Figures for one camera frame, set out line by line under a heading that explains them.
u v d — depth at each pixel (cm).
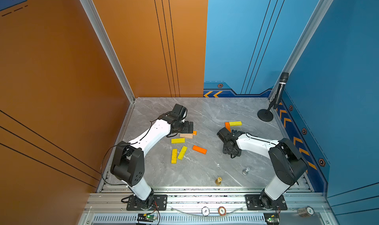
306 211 66
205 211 71
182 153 90
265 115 108
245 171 81
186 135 97
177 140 94
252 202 72
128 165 45
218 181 77
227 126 102
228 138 72
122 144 47
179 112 69
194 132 100
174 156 89
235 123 103
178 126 72
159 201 74
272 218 71
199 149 92
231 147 67
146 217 71
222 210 71
